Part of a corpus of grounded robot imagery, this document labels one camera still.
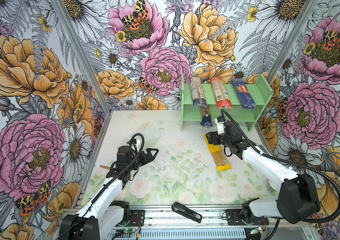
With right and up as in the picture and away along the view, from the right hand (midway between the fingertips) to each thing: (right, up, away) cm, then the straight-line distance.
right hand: (213, 137), depth 87 cm
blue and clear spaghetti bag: (-2, +10, +8) cm, 13 cm away
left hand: (-33, -10, -4) cm, 35 cm away
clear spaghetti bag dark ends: (-8, +28, +5) cm, 30 cm away
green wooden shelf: (+32, +28, +7) cm, 43 cm away
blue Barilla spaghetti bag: (+18, +21, -3) cm, 27 cm away
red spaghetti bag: (+5, +21, -2) cm, 22 cm away
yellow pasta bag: (+5, -12, +7) cm, 15 cm away
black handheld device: (-18, -33, -14) cm, 41 cm away
